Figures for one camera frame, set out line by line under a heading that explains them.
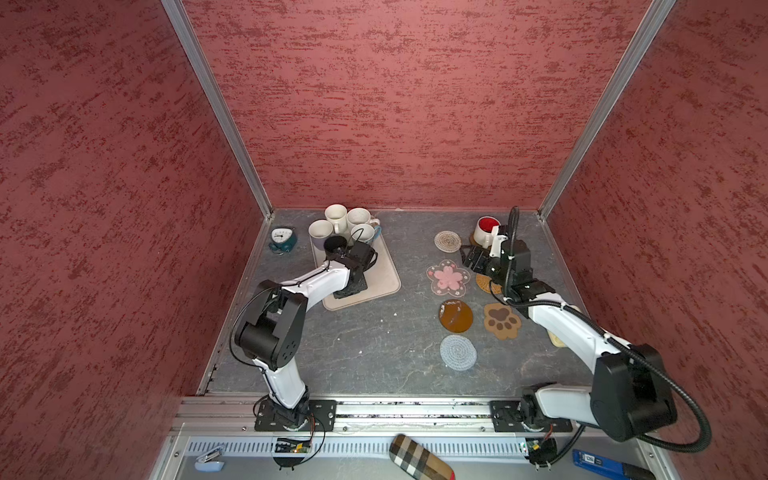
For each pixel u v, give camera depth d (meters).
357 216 1.10
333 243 0.99
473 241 1.10
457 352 0.85
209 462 0.67
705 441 0.36
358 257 0.76
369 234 1.01
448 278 1.00
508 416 0.74
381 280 1.01
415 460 0.66
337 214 1.10
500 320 0.90
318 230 1.07
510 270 0.65
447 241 1.10
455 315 0.92
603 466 0.65
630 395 0.42
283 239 1.07
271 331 0.47
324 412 0.74
